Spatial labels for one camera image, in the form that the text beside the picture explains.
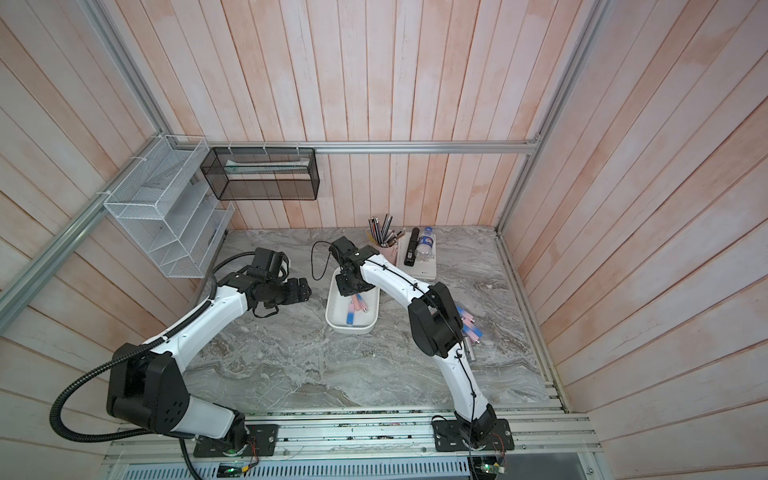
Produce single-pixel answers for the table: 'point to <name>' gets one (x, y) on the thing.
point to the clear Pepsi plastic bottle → (425, 246)
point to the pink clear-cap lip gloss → (360, 302)
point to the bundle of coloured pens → (384, 237)
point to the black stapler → (412, 248)
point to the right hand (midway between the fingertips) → (349, 287)
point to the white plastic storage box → (355, 313)
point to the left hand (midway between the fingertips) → (299, 297)
